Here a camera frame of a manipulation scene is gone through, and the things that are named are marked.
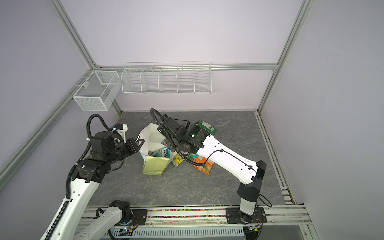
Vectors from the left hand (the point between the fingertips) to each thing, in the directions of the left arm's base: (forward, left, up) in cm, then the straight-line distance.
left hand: (144, 142), depth 69 cm
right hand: (+1, -15, +2) cm, 15 cm away
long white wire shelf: (+47, -8, +3) cm, 48 cm away
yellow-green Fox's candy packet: (+2, -12, -24) cm, 27 cm away
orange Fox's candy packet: (-4, -30, -25) cm, 39 cm away
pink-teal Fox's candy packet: (+5, -5, -20) cm, 21 cm away
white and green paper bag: (-7, -3, -10) cm, 13 cm away
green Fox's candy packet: (+26, -33, -25) cm, 49 cm away
